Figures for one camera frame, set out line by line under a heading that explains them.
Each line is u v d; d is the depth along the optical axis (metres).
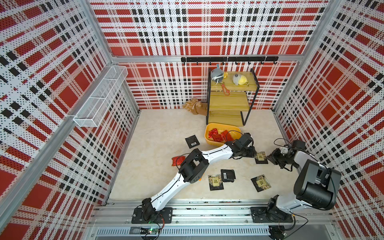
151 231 0.69
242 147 0.78
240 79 0.84
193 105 1.13
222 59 0.88
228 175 0.87
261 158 0.93
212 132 1.03
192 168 0.61
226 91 0.85
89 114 0.69
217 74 0.86
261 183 0.84
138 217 0.73
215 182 0.84
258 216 0.73
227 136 1.04
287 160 0.75
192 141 1.02
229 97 0.86
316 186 0.46
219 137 1.02
